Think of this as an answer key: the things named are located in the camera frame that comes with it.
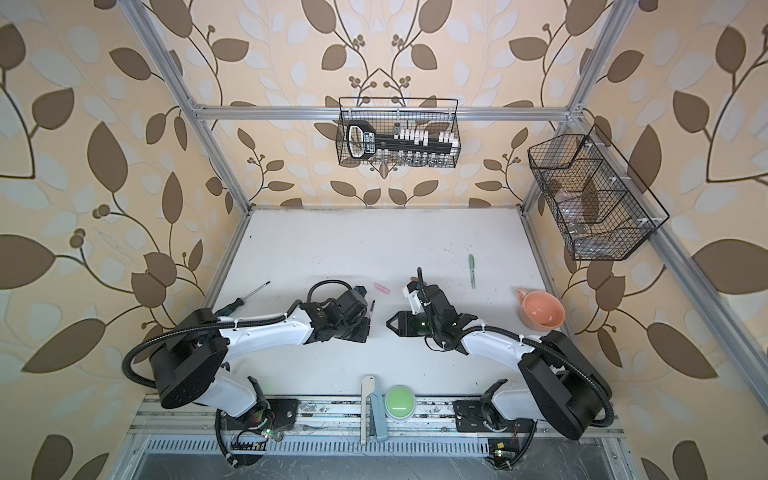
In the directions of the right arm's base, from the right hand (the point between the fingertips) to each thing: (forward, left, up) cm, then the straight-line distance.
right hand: (393, 327), depth 84 cm
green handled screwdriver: (+12, +49, -4) cm, 50 cm away
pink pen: (+2, +6, +7) cm, 9 cm away
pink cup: (+6, -46, -4) cm, 46 cm away
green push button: (-18, -1, -5) cm, 19 cm away
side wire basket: (+17, -53, +29) cm, 63 cm away
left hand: (0, +6, -2) cm, 6 cm away
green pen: (+26, -28, -5) cm, 39 cm away
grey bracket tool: (-16, +7, -2) cm, 18 cm away
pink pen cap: (+16, +4, -5) cm, 17 cm away
